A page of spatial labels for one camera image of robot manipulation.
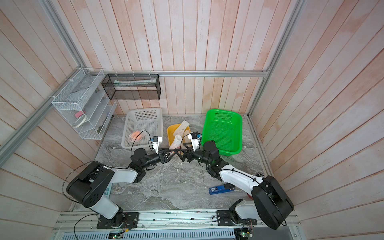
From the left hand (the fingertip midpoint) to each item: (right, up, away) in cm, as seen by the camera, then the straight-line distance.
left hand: (176, 152), depth 81 cm
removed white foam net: (+1, +12, +23) cm, 26 cm away
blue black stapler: (+25, -22, +2) cm, 33 cm away
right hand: (+2, +3, -3) cm, 5 cm away
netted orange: (+1, +5, -6) cm, 8 cm away
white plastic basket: (-23, +20, +34) cm, 46 cm away
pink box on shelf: (-55, +21, +1) cm, 59 cm away
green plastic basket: (+35, +13, +30) cm, 48 cm away
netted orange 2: (-28, +8, +18) cm, 34 cm away
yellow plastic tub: (-6, +12, +25) cm, 28 cm away
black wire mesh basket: (-34, +43, +25) cm, 61 cm away
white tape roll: (-54, +17, +1) cm, 57 cm away
